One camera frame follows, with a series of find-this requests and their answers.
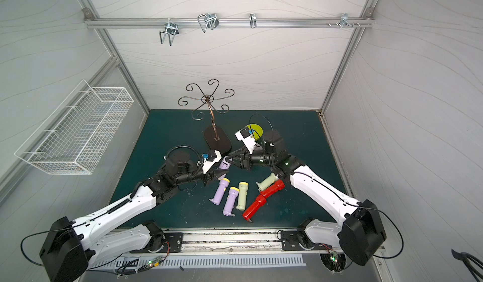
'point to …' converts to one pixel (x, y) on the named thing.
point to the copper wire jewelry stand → (218, 138)
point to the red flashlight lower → (260, 201)
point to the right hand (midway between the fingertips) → (227, 157)
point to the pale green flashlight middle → (242, 196)
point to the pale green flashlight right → (266, 182)
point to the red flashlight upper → (272, 189)
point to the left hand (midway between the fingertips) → (225, 166)
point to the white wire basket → (75, 136)
